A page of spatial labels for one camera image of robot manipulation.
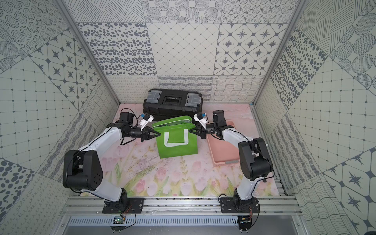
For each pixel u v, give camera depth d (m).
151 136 0.79
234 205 0.73
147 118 0.75
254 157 0.49
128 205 0.72
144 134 0.73
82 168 0.44
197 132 0.83
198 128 0.80
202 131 0.78
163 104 0.98
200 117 0.76
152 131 0.78
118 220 0.72
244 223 0.72
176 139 0.81
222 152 0.90
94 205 0.75
